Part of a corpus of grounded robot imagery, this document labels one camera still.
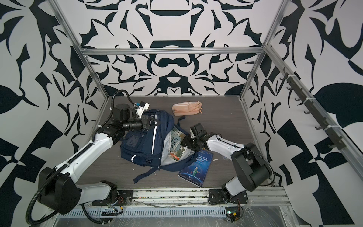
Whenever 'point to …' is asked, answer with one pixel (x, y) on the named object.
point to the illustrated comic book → (176, 150)
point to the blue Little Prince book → (196, 169)
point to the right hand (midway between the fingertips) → (184, 143)
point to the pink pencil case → (187, 108)
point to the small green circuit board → (232, 213)
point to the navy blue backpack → (159, 147)
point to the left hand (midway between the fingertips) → (161, 120)
